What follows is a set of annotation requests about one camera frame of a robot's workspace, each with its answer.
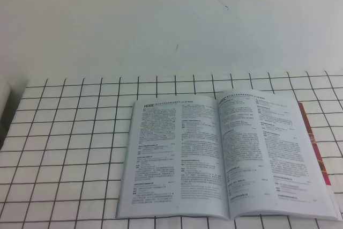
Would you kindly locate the white catalogue book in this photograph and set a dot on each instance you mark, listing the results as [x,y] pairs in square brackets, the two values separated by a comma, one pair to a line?
[245,153]

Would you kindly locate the white grid tablecloth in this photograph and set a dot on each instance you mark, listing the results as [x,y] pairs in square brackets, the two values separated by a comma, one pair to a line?
[63,156]

